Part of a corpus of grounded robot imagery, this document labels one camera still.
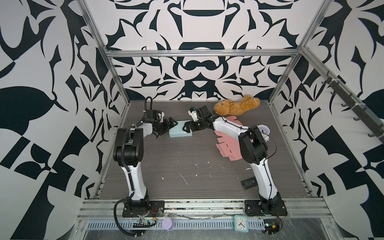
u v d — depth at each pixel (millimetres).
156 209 732
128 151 536
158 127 869
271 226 711
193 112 901
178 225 776
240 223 688
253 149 575
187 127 891
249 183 815
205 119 787
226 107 1050
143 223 728
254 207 744
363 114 550
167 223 632
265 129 1013
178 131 971
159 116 895
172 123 929
